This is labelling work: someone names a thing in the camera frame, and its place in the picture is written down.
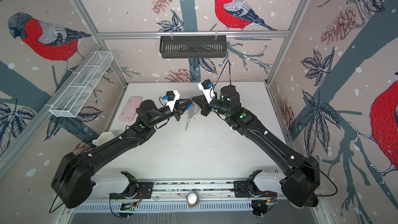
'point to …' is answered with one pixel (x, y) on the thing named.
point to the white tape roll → (297, 207)
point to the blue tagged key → (189, 107)
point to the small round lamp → (192, 199)
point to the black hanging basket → (193, 46)
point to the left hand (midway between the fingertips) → (192, 98)
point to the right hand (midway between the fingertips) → (195, 96)
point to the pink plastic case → (129, 112)
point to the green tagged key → (186, 126)
